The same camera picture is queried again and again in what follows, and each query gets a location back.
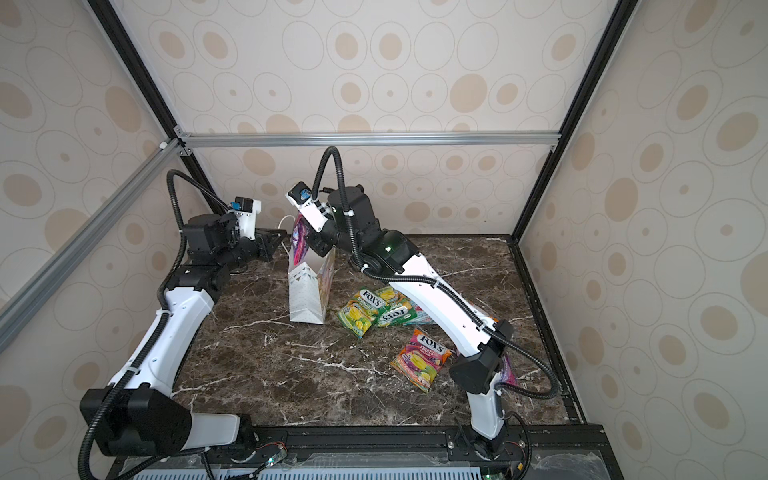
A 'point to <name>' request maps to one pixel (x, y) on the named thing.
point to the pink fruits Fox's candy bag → (421, 359)
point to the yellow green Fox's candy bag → (358, 315)
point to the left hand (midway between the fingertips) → (289, 227)
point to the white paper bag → (310, 285)
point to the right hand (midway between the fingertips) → (305, 217)
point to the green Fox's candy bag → (388, 306)
